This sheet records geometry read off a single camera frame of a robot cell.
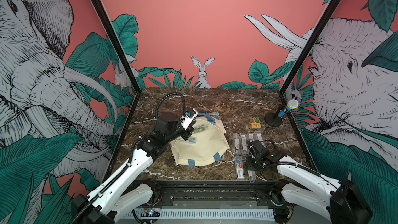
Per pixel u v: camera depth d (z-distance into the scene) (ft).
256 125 3.30
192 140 2.99
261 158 2.08
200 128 3.13
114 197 1.31
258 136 3.11
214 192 2.52
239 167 2.70
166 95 1.61
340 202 1.30
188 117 1.98
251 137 3.09
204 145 2.95
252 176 2.59
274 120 3.32
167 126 1.73
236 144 2.97
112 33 2.84
